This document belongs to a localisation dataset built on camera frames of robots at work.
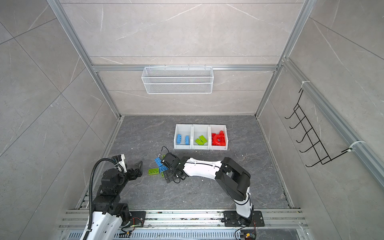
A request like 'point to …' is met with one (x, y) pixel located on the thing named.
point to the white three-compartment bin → (194, 131)
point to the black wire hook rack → (323, 156)
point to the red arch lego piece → (219, 139)
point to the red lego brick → (213, 135)
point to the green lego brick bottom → (162, 174)
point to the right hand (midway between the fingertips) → (172, 173)
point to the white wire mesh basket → (177, 80)
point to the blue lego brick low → (187, 140)
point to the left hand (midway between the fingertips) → (133, 160)
